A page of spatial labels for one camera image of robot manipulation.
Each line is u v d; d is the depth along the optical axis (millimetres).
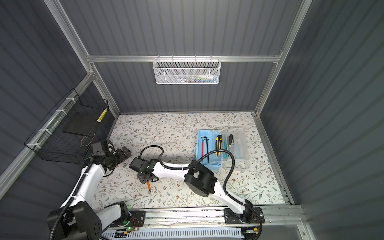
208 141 1024
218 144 914
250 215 634
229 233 706
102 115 808
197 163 528
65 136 728
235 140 907
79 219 398
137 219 723
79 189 455
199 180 555
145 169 668
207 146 1000
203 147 992
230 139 893
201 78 928
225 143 919
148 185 846
